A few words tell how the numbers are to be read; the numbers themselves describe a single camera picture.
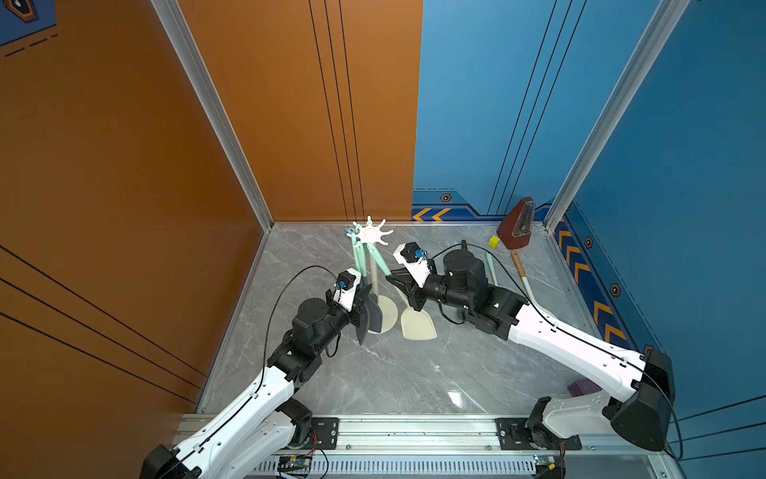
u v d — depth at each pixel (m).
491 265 1.06
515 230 1.08
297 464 0.72
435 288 0.58
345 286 0.61
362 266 0.67
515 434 0.72
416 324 0.77
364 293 0.69
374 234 0.64
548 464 0.71
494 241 1.12
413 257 0.55
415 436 0.75
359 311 0.64
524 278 1.02
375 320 0.79
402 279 0.61
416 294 0.60
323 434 0.74
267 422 0.60
